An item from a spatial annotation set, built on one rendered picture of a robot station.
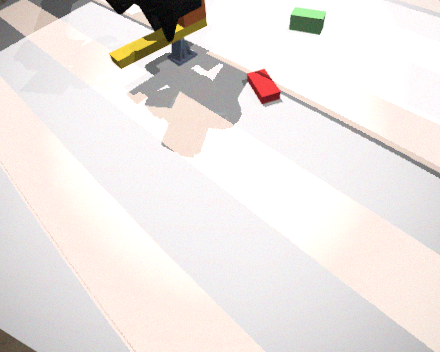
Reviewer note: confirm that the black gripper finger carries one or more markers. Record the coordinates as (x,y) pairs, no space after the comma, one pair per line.
(152,19)
(168,27)

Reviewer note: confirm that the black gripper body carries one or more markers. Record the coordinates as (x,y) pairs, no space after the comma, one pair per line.
(175,9)

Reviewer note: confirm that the red rectangular block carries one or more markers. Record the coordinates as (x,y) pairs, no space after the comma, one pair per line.
(263,86)

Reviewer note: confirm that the green block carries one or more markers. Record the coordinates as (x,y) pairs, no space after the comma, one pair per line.
(307,20)

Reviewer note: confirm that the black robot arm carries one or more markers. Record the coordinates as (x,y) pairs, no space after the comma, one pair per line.
(120,6)

